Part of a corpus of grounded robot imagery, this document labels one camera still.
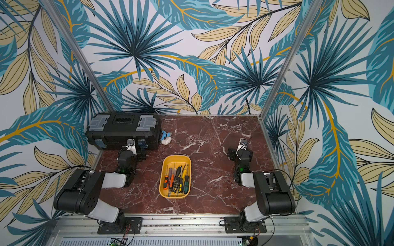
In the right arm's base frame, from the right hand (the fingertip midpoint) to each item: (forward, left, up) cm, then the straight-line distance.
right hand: (240, 146), depth 92 cm
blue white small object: (+12, +47, -6) cm, 49 cm away
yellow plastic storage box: (-5, +40, -7) cm, 41 cm away
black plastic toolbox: (+6, +75, +10) cm, 76 cm away
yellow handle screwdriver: (-13, +34, -7) cm, 37 cm away
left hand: (+1, +64, -1) cm, 64 cm away
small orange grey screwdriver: (-18, +44, -7) cm, 48 cm away
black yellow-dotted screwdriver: (-18, +38, -8) cm, 43 cm away
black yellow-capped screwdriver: (-12, +38, -7) cm, 40 cm away
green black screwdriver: (-20, +33, -6) cm, 39 cm away
